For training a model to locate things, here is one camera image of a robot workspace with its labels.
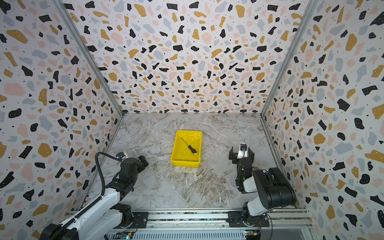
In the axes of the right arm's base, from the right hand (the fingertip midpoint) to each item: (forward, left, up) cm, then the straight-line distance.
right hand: (240, 145), depth 89 cm
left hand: (-9, +59, -2) cm, 60 cm away
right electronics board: (-43, -2, -12) cm, 44 cm away
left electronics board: (-44, +59, -11) cm, 75 cm away
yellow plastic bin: (-1, +37, -11) cm, 38 cm away
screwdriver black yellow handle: (+1, +28, -10) cm, 30 cm away
